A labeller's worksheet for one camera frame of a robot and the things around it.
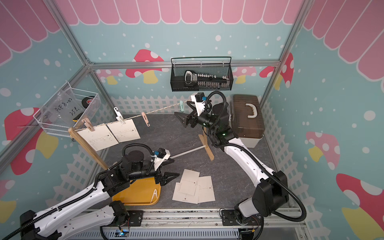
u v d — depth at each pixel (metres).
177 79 0.94
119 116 0.59
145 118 0.63
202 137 1.05
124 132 0.65
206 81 0.88
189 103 0.70
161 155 0.57
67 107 0.70
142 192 0.87
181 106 0.65
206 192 0.83
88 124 0.53
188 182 0.86
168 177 0.60
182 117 0.60
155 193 0.81
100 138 0.62
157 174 0.59
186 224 0.73
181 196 0.82
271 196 0.41
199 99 0.56
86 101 0.81
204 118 0.61
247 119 0.91
